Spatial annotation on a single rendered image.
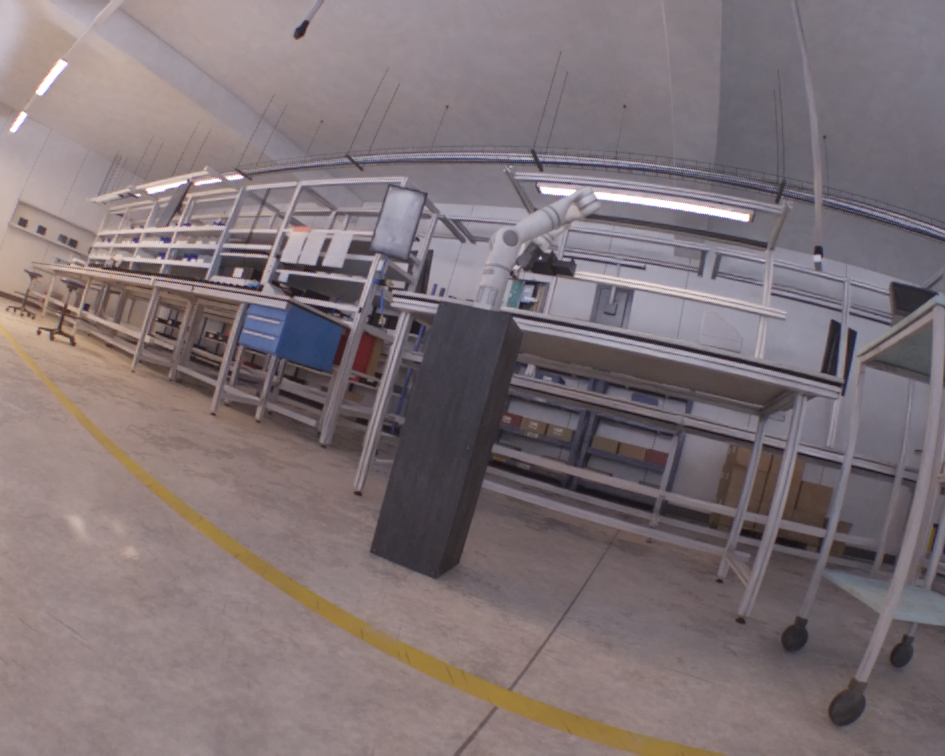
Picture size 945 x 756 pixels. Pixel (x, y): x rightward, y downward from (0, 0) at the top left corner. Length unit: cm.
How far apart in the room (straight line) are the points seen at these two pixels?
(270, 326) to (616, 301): 272
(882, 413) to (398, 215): 614
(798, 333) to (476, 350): 558
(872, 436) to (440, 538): 603
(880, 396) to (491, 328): 604
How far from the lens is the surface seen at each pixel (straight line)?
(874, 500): 682
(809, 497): 536
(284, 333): 311
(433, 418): 145
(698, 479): 610
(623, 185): 265
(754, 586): 199
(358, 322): 351
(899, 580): 129
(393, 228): 337
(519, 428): 584
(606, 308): 399
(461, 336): 146
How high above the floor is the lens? 51
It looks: 5 degrees up
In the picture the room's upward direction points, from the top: 16 degrees clockwise
